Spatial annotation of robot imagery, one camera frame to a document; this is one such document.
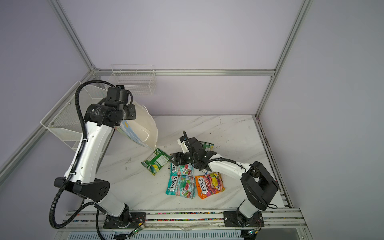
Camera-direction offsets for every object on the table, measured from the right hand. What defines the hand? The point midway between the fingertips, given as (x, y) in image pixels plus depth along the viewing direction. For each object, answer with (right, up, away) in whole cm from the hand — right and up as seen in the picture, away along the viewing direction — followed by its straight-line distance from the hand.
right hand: (172, 158), depth 81 cm
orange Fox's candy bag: (+20, -15, +1) cm, 25 cm away
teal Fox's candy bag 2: (+5, -15, +1) cm, 16 cm away
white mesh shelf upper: (-50, +21, -11) cm, 55 cm away
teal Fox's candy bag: (+8, -8, +7) cm, 13 cm away
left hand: (-21, +25, -11) cm, 34 cm away
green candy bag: (-13, -4, +10) cm, 17 cm away
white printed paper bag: (-21, +17, +14) cm, 31 cm away
